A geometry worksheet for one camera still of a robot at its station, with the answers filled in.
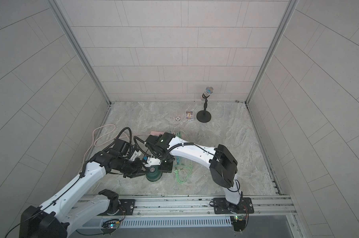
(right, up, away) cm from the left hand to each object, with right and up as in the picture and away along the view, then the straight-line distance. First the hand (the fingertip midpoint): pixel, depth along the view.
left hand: (150, 170), depth 74 cm
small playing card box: (+20, +27, +32) cm, 46 cm away
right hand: (+7, 0, +2) cm, 8 cm away
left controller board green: (-16, -21, -9) cm, 28 cm away
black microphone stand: (+31, +27, +34) cm, 53 cm away
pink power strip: (-2, +16, +23) cm, 28 cm away
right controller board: (+43, -22, -6) cm, 49 cm away
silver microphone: (+32, +42, +11) cm, 54 cm away
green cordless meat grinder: (+3, 0, -2) cm, 3 cm away
